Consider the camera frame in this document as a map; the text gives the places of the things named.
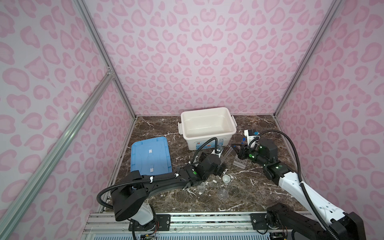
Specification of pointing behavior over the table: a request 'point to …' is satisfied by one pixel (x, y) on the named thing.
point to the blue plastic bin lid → (151, 157)
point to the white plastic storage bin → (197, 126)
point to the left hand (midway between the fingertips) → (218, 156)
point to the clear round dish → (222, 194)
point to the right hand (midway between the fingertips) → (233, 144)
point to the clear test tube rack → (231, 156)
